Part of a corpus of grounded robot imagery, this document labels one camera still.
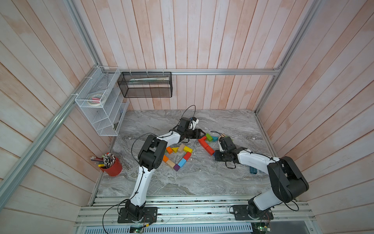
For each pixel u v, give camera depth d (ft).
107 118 2.55
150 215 2.40
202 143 3.28
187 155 3.11
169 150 3.13
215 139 3.33
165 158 3.04
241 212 2.40
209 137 3.32
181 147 3.21
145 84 3.41
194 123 3.05
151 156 1.96
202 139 3.29
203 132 3.15
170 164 2.95
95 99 2.39
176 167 2.89
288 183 1.47
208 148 3.21
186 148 3.15
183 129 2.76
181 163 2.96
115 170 2.67
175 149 3.13
